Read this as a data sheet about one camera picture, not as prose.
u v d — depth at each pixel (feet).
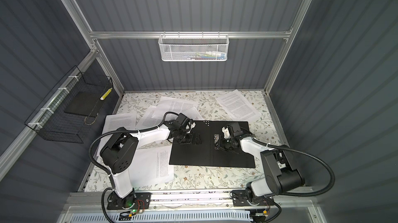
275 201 2.11
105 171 1.68
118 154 1.63
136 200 2.37
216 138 3.09
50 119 2.10
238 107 3.65
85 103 2.45
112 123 3.35
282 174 1.44
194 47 4.06
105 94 2.69
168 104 3.71
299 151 1.38
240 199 2.41
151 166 2.76
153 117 3.45
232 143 2.24
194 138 2.70
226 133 2.82
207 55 3.03
